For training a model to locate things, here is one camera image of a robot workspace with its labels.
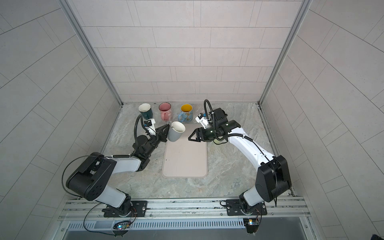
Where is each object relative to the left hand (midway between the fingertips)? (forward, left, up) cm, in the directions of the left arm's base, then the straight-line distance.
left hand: (173, 124), depth 82 cm
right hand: (-9, -11, +1) cm, 15 cm away
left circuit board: (-45, +18, -13) cm, 50 cm away
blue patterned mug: (+15, -6, -9) cm, 19 cm away
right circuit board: (-44, -39, -17) cm, 61 cm away
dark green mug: (+18, +22, -9) cm, 30 cm away
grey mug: (-6, -3, +4) cm, 8 cm away
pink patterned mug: (+16, +8, -9) cm, 20 cm away
